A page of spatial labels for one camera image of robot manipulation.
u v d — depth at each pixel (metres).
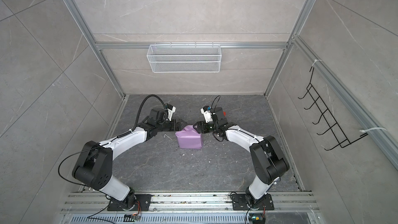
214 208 0.73
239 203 0.73
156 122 0.70
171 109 0.82
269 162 0.46
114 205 0.71
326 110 0.67
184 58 1.01
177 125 0.79
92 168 0.44
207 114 0.82
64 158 0.42
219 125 0.70
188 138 0.84
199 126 0.79
